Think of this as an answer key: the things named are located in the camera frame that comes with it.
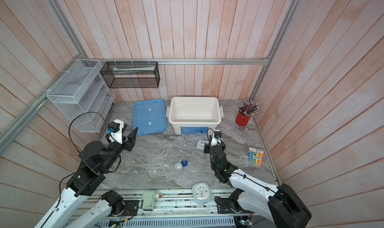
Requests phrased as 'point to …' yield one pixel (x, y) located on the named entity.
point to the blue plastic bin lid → (149, 116)
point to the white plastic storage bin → (194, 115)
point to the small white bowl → (178, 166)
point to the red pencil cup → (242, 120)
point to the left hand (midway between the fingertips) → (132, 129)
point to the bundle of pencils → (249, 107)
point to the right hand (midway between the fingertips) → (211, 135)
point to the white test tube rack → (200, 145)
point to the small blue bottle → (184, 163)
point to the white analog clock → (202, 192)
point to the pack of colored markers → (256, 155)
